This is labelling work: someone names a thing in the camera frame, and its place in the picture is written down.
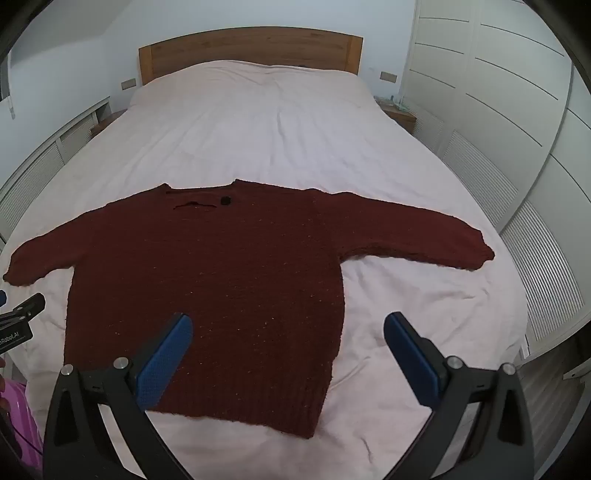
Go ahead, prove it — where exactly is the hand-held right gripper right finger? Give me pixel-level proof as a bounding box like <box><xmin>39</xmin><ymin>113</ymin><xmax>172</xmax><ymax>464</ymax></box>
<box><xmin>383</xmin><ymin>311</ymin><xmax>536</xmax><ymax>480</ymax></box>

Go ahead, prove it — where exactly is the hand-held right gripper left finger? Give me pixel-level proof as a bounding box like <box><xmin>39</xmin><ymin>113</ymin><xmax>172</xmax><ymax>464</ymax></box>
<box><xmin>43</xmin><ymin>312</ymin><xmax>195</xmax><ymax>480</ymax></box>

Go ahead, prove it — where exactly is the dark red knitted sweater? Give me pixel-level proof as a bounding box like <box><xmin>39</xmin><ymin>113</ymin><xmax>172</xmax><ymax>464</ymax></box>
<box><xmin>4</xmin><ymin>179</ymin><xmax>496</xmax><ymax>439</ymax></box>

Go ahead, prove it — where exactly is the pink suitcase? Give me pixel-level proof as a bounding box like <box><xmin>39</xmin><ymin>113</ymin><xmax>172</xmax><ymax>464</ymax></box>
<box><xmin>0</xmin><ymin>379</ymin><xmax>45</xmax><ymax>468</ymax></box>

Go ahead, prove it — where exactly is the wooden nightstand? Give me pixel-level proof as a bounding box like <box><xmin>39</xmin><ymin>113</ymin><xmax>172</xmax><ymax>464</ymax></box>
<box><xmin>90</xmin><ymin>110</ymin><xmax>126</xmax><ymax>139</ymax></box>
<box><xmin>375</xmin><ymin>96</ymin><xmax>417</xmax><ymax>136</ymax></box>

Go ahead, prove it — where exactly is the white panelled wardrobe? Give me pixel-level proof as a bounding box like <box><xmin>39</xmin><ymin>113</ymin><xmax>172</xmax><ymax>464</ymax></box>
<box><xmin>401</xmin><ymin>0</ymin><xmax>591</xmax><ymax>356</ymax></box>

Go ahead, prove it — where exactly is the wooden headboard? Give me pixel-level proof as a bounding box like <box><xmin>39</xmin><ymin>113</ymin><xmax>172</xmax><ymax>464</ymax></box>
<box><xmin>139</xmin><ymin>27</ymin><xmax>365</xmax><ymax>86</ymax></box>

